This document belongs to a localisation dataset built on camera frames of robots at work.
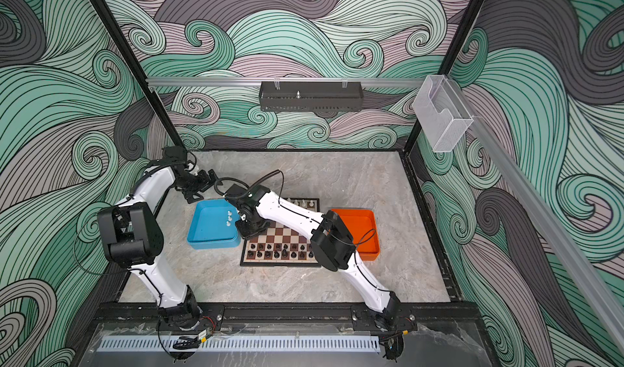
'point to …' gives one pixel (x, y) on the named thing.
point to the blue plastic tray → (213, 225)
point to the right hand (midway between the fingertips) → (249, 236)
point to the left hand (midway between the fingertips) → (213, 185)
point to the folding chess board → (279, 245)
